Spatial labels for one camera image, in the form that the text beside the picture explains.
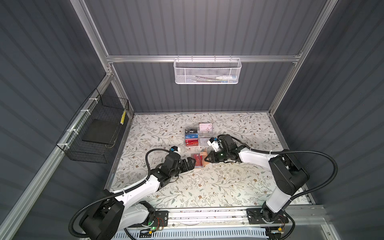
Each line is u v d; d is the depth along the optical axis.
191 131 1.00
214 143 0.85
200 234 0.77
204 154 0.87
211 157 0.79
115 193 0.45
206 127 1.00
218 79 0.91
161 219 0.72
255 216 0.74
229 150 0.73
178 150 0.79
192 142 0.99
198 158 0.93
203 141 0.99
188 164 0.76
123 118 0.83
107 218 0.41
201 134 1.07
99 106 0.81
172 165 0.65
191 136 0.99
